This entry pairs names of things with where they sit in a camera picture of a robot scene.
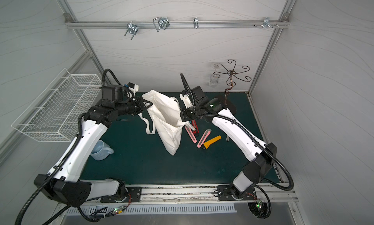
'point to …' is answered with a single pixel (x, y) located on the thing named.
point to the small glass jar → (214, 82)
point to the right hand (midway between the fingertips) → (180, 114)
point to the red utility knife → (196, 131)
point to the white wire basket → (57, 114)
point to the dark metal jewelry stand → (230, 82)
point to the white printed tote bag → (163, 119)
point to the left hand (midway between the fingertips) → (152, 103)
